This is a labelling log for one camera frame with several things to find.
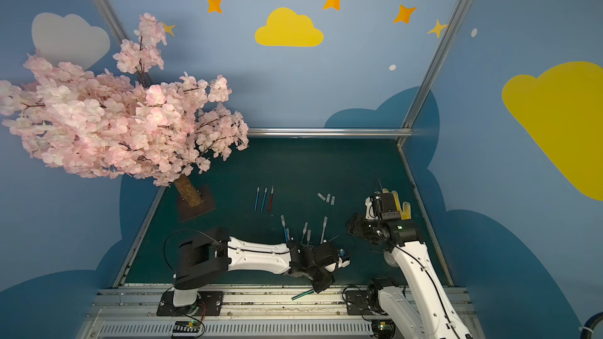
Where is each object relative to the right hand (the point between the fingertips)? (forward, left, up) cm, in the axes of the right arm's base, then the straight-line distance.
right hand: (358, 224), depth 79 cm
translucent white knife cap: (+18, +12, -13) cm, 26 cm away
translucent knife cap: (+17, +9, -14) cm, 24 cm away
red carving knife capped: (+15, +34, -15) cm, 40 cm away
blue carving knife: (+15, +40, -12) cm, 44 cm away
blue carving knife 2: (+15, +37, -12) cm, 41 cm away
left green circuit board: (-31, +54, -15) cm, 64 cm away
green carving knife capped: (-20, +18, -13) cm, 30 cm away
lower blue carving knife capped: (0, +17, -12) cm, 21 cm away
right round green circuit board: (-28, -9, -16) cm, 33 cm away
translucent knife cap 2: (+16, +7, -13) cm, 22 cm away
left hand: (-14, +7, -12) cm, 20 cm away
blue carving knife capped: (+4, +27, -13) cm, 30 cm away
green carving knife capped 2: (+2, +18, -12) cm, 22 cm away
